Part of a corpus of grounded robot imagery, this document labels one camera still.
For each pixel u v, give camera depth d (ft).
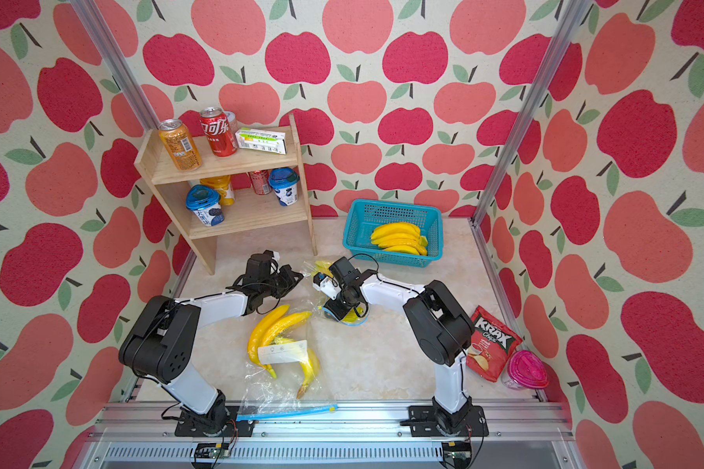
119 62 2.56
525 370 2.44
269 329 2.67
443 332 1.64
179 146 2.21
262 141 2.51
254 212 3.14
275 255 2.95
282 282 2.75
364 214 3.79
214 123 2.31
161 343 1.56
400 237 3.64
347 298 2.51
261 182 3.13
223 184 2.94
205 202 2.75
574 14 2.27
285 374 2.68
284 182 2.96
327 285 2.78
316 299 2.78
